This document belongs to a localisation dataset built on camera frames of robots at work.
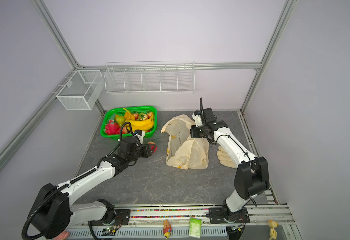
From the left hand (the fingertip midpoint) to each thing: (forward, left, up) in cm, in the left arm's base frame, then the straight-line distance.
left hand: (152, 147), depth 84 cm
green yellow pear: (+26, +25, -4) cm, 36 cm away
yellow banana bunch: (+20, +9, -5) cm, 23 cm away
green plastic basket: (+35, +15, -4) cm, 39 cm away
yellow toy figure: (-39, -57, -11) cm, 70 cm away
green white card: (-38, -20, -11) cm, 45 cm away
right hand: (+6, -23, +3) cm, 24 cm away
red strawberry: (-1, -1, +1) cm, 2 cm away
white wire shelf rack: (+47, 0, +15) cm, 49 cm away
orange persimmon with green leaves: (+28, +9, -5) cm, 30 cm away
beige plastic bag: (-4, -17, 0) cm, 18 cm away
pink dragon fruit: (+19, +28, -4) cm, 34 cm away
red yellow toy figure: (-38, -7, -10) cm, 40 cm away
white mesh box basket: (+41, +49, +10) cm, 65 cm away
